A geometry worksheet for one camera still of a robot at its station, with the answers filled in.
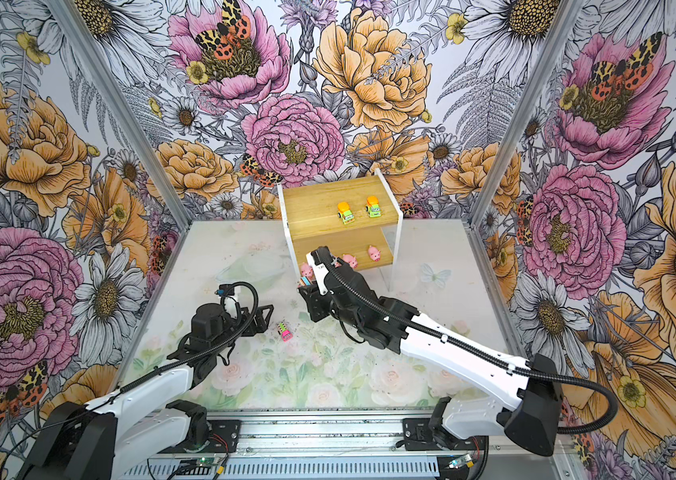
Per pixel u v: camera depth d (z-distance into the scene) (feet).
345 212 2.44
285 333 2.95
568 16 2.36
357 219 2.51
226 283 2.50
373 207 2.49
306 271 2.78
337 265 1.93
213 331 2.22
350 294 1.43
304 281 2.27
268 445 2.43
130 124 3.01
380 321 1.66
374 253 2.92
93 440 1.35
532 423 1.24
